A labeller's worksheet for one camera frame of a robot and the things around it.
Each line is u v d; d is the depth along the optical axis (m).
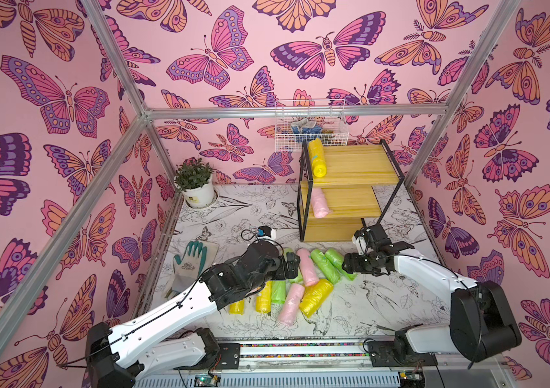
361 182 0.75
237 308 0.80
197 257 0.94
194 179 0.99
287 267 0.63
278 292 0.83
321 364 0.73
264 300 0.83
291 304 0.80
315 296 0.81
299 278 0.87
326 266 0.89
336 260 0.90
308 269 0.89
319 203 0.87
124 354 0.39
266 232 0.64
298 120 0.94
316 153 0.76
